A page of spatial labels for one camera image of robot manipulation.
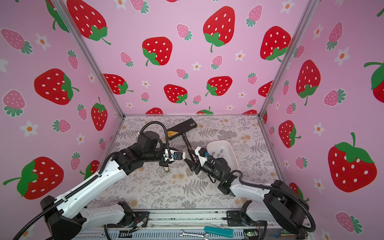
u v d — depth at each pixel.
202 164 0.66
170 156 0.55
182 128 1.11
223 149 1.01
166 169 0.88
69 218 0.40
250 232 0.71
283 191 0.42
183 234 0.70
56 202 0.39
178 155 0.57
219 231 0.70
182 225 0.73
